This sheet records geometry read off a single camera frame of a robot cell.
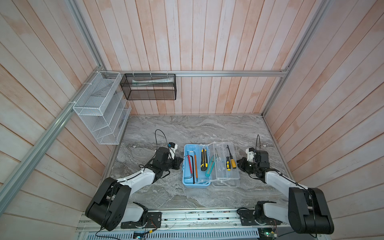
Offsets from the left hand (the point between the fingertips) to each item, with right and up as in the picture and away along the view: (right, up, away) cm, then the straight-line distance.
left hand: (183, 162), depth 87 cm
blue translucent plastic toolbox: (+18, 0, -7) cm, 20 cm away
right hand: (+32, 0, +3) cm, 32 cm away
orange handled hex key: (+8, -9, -1) cm, 12 cm away
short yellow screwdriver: (+28, +2, -6) cm, 29 cm away
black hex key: (+6, -4, +4) cm, 8 cm away
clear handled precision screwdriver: (+20, +2, -5) cm, 21 cm away
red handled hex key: (+4, -2, +5) cm, 7 cm away
